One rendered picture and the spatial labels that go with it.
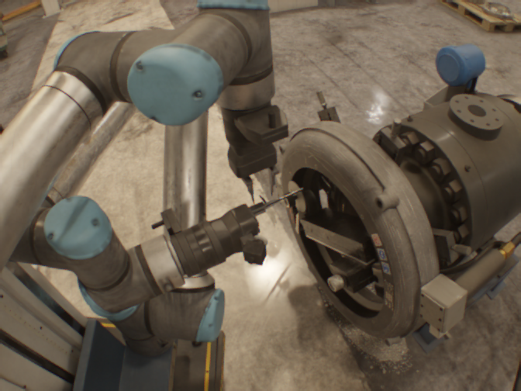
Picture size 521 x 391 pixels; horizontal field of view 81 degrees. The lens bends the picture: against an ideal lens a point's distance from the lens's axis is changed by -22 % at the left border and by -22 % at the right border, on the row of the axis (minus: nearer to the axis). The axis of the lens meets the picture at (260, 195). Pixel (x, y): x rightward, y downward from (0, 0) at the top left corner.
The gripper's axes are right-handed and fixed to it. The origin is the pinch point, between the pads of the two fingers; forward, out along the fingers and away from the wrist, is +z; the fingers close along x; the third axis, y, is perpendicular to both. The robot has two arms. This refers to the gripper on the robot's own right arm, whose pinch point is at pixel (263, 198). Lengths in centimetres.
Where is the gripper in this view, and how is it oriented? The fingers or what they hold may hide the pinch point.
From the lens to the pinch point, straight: 67.3
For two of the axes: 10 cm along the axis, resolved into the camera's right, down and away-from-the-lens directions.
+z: 0.8, 6.7, 7.4
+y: -4.6, -6.3, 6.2
